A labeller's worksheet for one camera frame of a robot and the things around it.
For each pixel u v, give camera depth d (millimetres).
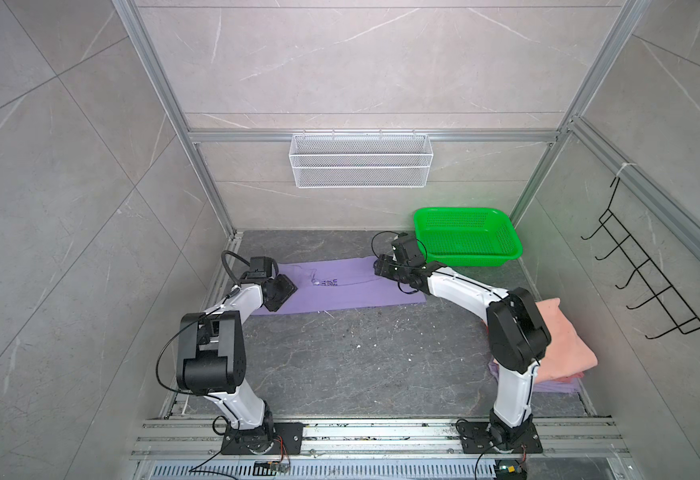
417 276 703
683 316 601
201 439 748
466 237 1181
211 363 466
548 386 810
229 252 787
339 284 1034
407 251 732
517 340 498
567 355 810
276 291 846
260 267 760
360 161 1007
